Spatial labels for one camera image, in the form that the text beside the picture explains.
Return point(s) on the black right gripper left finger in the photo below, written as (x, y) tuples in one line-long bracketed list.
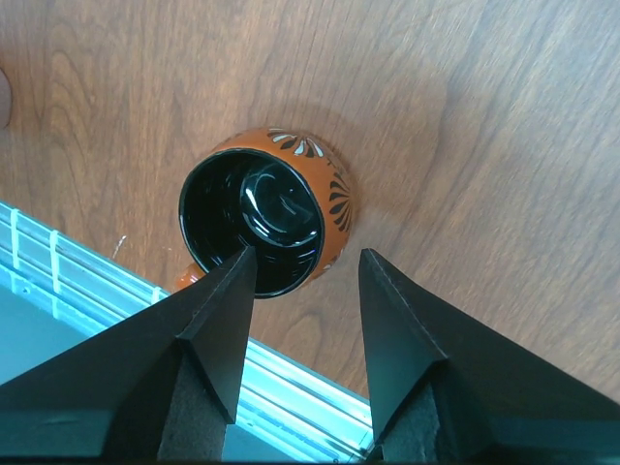
[(163, 384)]

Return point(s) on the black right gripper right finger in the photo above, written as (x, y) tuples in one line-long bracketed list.
[(443, 385)]

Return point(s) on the white mug pink handle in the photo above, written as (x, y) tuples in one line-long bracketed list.
[(6, 100)]

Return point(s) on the black mug orange handle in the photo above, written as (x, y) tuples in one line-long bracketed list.
[(283, 192)]

